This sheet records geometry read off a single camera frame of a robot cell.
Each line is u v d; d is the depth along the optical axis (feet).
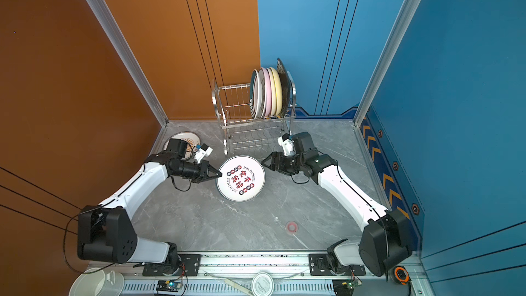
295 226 2.69
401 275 2.23
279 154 2.24
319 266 2.38
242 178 2.61
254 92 2.86
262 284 2.12
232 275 2.38
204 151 2.57
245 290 2.26
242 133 3.77
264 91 2.38
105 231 1.41
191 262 2.44
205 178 2.42
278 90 2.39
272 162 2.28
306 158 2.00
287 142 2.42
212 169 2.55
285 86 2.52
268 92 2.37
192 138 3.68
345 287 2.31
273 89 2.38
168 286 2.32
